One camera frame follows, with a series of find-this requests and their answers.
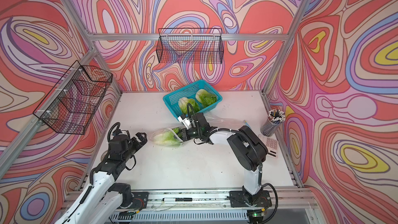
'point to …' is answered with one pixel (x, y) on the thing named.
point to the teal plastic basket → (171, 100)
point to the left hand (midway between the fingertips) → (143, 138)
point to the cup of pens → (275, 117)
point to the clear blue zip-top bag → (215, 121)
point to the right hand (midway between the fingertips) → (176, 140)
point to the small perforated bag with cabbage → (165, 129)
